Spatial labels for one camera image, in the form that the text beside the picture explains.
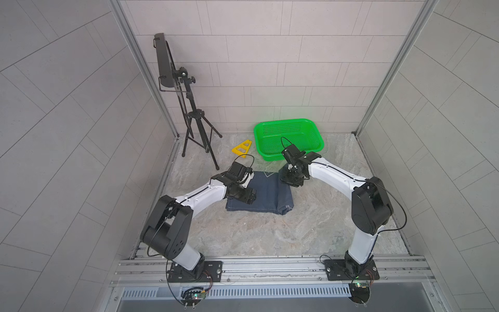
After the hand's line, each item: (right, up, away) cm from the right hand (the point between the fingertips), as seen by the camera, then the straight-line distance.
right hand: (281, 181), depth 90 cm
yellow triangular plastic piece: (-20, +15, +19) cm, 32 cm away
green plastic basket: (-3, +22, +23) cm, 32 cm away
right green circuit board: (+25, -36, -22) cm, 49 cm away
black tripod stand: (-40, +25, +4) cm, 47 cm away
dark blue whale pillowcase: (-4, -7, +1) cm, 8 cm away
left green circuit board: (-33, -35, -25) cm, 54 cm away
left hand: (-14, -6, -1) cm, 15 cm away
